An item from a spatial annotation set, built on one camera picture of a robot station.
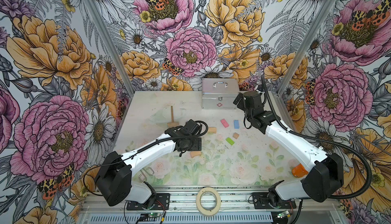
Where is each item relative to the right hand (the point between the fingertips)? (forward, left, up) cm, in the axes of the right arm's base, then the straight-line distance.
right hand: (244, 102), depth 82 cm
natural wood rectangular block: (-1, +16, -24) cm, 29 cm away
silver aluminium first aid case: (+21, +10, -14) cm, 27 cm away
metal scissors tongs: (-29, +55, -25) cm, 67 cm away
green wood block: (-9, +5, -27) cm, 28 cm away
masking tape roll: (-45, +22, -22) cm, 55 cm away
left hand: (-18, +28, -16) cm, 37 cm away
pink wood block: (+4, +7, -24) cm, 26 cm away
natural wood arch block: (-17, +28, -24) cm, 41 cm away
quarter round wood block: (-5, +1, -26) cm, 26 cm away
